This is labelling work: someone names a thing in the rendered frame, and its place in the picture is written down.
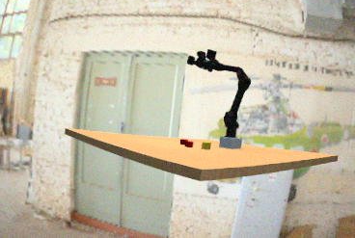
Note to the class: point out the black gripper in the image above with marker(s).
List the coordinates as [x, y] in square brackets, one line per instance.
[199, 63]

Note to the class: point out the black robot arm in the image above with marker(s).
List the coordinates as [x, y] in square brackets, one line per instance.
[230, 118]

